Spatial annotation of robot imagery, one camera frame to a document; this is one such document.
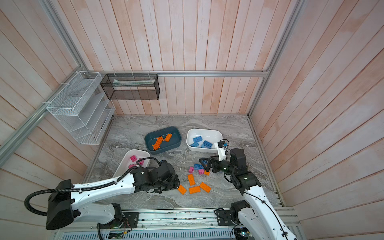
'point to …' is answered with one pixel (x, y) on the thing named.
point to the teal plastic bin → (150, 138)
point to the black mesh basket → (131, 86)
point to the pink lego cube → (133, 158)
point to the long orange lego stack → (157, 144)
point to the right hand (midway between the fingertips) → (206, 158)
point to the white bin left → (125, 161)
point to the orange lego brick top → (168, 137)
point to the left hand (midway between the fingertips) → (173, 188)
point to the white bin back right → (210, 136)
